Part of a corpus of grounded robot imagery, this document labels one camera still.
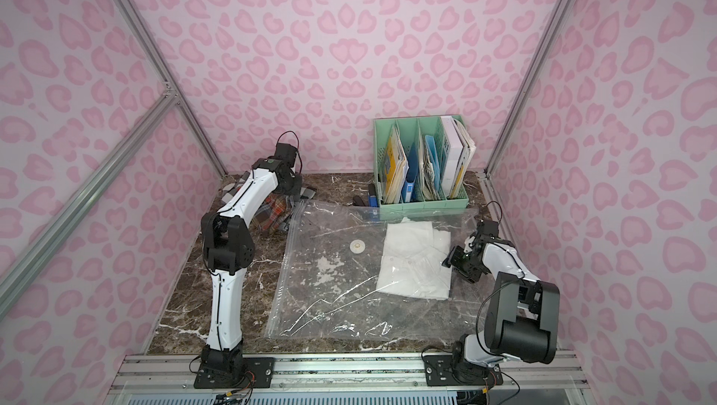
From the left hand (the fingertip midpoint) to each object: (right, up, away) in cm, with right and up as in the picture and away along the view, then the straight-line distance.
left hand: (290, 183), depth 102 cm
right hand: (+55, -26, -12) cm, 62 cm away
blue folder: (+43, 0, -6) cm, 44 cm away
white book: (+60, +11, -9) cm, 61 cm away
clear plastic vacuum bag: (+22, -31, -10) cm, 39 cm away
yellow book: (+38, +5, -9) cm, 39 cm away
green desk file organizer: (+46, +6, -10) cm, 47 cm away
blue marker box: (+30, -7, +5) cm, 31 cm away
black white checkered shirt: (-27, 0, +12) cm, 30 cm away
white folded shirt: (+44, -26, -9) cm, 52 cm away
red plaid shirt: (-5, -11, -4) cm, 13 cm away
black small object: (+24, -7, +5) cm, 26 cm away
